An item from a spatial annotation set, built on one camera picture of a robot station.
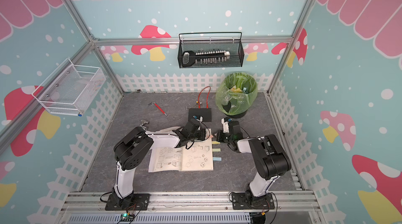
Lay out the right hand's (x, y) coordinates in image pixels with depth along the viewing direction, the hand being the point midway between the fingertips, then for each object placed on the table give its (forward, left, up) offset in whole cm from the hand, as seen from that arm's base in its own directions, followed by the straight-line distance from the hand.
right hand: (215, 133), depth 96 cm
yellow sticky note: (-6, 0, 0) cm, 6 cm away
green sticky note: (-10, 0, -2) cm, 10 cm away
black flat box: (+16, +6, -1) cm, 17 cm away
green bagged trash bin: (+11, -11, +23) cm, 28 cm away
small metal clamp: (+9, +47, 0) cm, 48 cm away
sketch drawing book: (-14, +13, 0) cm, 20 cm away
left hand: (0, +5, -1) cm, 5 cm away
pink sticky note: (-1, +2, -2) cm, 3 cm away
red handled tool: (+23, +40, -2) cm, 47 cm away
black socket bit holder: (+30, +14, +33) cm, 47 cm away
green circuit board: (-42, +43, -4) cm, 60 cm away
